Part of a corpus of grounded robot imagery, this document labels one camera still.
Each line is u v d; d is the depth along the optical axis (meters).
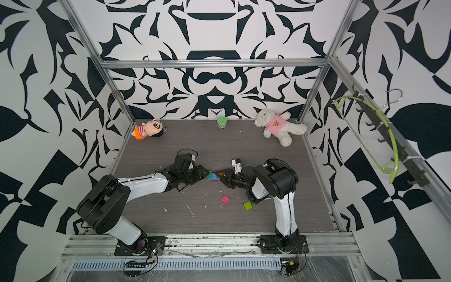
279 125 1.07
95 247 0.76
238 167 0.91
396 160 0.52
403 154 0.50
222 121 1.14
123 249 0.73
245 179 0.79
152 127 1.05
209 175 0.89
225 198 0.85
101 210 0.45
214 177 0.91
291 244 0.68
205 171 0.88
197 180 0.82
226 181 0.84
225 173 0.87
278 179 0.54
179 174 0.72
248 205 0.83
